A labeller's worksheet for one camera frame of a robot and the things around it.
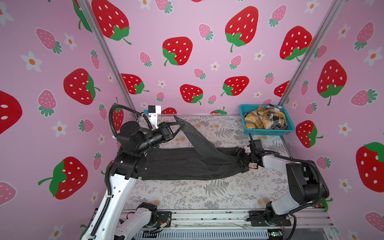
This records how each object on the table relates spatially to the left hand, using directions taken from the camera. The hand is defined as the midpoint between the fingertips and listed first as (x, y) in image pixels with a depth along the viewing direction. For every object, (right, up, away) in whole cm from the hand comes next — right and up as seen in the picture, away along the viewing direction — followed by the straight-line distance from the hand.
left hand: (184, 124), depth 55 cm
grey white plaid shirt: (+59, +3, +45) cm, 75 cm away
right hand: (+26, -19, +38) cm, 50 cm away
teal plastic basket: (+43, +14, +60) cm, 75 cm away
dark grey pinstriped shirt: (+6, -22, +38) cm, 44 cm away
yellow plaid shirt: (+51, +6, +52) cm, 73 cm away
